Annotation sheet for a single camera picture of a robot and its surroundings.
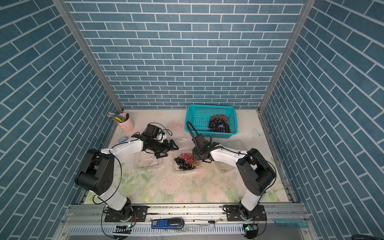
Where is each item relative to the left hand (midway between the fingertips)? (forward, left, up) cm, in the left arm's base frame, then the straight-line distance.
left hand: (176, 151), depth 89 cm
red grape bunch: (-2, -7, -3) cm, 8 cm away
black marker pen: (-35, -20, -6) cm, 41 cm away
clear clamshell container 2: (-4, +18, -7) cm, 20 cm away
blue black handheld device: (-36, -1, -2) cm, 36 cm away
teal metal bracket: (-35, -60, -6) cm, 70 cm away
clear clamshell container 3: (-8, -31, -6) cm, 32 cm away
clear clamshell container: (0, 0, -3) cm, 3 cm away
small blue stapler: (+11, +38, -5) cm, 40 cm away
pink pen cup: (+20, +36, +2) cm, 41 cm away
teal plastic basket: (+26, -28, -2) cm, 38 cm away
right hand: (0, -12, -4) cm, 13 cm away
